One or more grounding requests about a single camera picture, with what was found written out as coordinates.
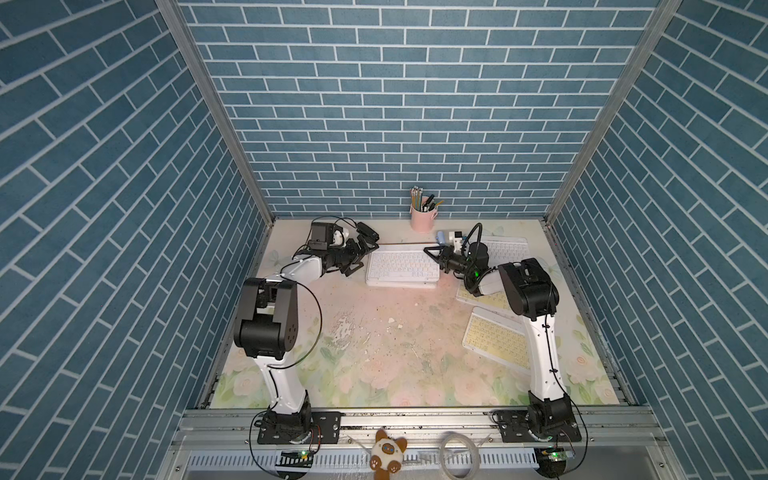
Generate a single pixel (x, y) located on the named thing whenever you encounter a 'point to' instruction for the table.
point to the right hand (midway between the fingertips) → (428, 252)
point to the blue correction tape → (441, 237)
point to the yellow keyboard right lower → (499, 337)
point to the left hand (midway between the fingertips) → (378, 253)
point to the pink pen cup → (423, 222)
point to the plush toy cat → (387, 455)
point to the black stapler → (367, 231)
